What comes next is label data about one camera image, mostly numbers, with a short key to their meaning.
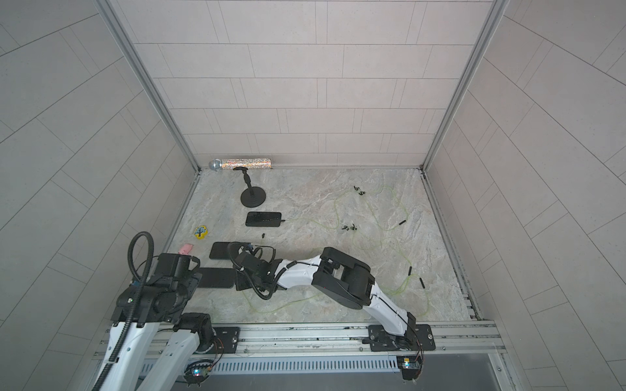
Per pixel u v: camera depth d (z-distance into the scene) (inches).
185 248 34.5
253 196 40.9
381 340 27.8
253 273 25.9
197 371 25.3
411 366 26.8
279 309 30.4
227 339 27.9
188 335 23.5
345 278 20.7
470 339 28.4
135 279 22.5
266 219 40.8
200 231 36.8
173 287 20.6
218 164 34.1
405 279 32.6
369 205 40.5
